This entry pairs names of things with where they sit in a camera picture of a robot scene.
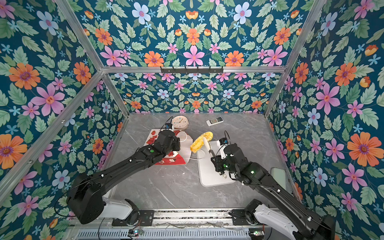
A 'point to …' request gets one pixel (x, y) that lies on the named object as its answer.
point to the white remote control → (215, 121)
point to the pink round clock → (180, 122)
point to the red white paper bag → (181, 157)
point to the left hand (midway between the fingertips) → (180, 136)
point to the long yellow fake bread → (199, 142)
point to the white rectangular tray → (208, 176)
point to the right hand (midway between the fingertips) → (212, 157)
